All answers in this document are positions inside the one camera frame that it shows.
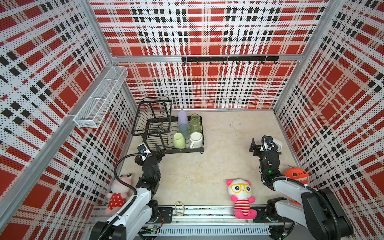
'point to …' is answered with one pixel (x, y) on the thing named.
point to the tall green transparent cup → (195, 126)
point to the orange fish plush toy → (298, 174)
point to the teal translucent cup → (183, 129)
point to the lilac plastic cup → (182, 118)
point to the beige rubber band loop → (175, 209)
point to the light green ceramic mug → (179, 140)
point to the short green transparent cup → (195, 116)
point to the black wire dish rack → (161, 131)
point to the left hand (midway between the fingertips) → (151, 147)
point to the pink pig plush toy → (116, 198)
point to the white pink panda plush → (240, 190)
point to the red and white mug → (196, 139)
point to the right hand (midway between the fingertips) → (263, 139)
